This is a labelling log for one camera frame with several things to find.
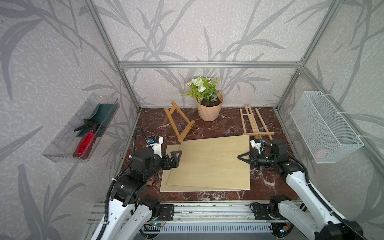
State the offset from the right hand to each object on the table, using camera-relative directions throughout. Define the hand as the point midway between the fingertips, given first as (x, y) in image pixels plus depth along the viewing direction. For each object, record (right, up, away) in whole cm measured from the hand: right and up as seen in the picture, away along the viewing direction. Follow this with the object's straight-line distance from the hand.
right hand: (238, 157), depth 74 cm
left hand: (-31, +3, -5) cm, 31 cm away
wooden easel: (-38, +21, +15) cm, 46 cm away
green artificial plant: (-17, +38, +17) cm, 45 cm away
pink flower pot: (-13, +26, +28) cm, 40 cm away
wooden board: (-12, -5, +8) cm, 15 cm away
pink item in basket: (+40, +2, -2) cm, 40 cm away
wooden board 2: (-39, -13, +11) cm, 43 cm away
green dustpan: (-64, +21, -4) cm, 68 cm away
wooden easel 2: (+20, +15, +35) cm, 43 cm away
